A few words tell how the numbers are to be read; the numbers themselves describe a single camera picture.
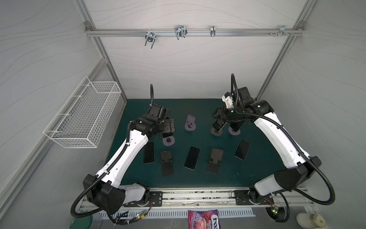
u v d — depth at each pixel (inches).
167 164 32.3
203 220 26.0
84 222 23.0
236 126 39.4
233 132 39.4
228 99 26.6
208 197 29.6
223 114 25.1
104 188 14.6
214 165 31.6
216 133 39.8
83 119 27.1
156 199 28.8
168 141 37.7
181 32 30.1
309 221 24.5
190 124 38.9
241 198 28.8
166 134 36.5
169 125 26.8
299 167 15.7
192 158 34.8
